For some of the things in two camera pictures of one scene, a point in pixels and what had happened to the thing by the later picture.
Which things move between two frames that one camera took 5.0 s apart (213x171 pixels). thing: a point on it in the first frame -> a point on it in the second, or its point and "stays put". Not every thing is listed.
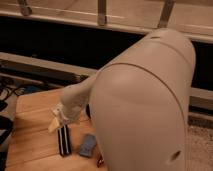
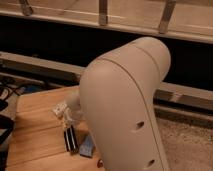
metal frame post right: (165, 13) stays put
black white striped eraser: (64, 140) -> (71, 140)
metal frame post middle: (101, 13) stays put
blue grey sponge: (87, 146) stays put
